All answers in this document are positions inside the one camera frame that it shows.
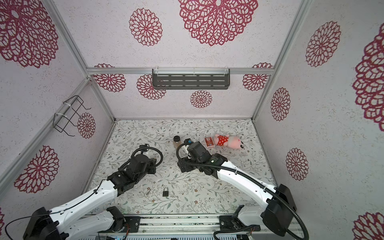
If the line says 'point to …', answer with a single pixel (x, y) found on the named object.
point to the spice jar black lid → (177, 141)
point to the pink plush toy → (232, 142)
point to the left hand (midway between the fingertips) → (154, 162)
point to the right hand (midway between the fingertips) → (183, 159)
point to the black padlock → (165, 192)
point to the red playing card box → (209, 142)
